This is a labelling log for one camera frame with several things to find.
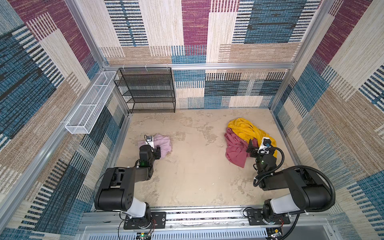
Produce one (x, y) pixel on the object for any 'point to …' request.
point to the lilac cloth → (164, 143)
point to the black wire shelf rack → (148, 89)
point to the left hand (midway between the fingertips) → (152, 143)
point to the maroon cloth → (236, 149)
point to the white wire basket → (86, 117)
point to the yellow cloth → (247, 130)
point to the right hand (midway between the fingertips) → (258, 141)
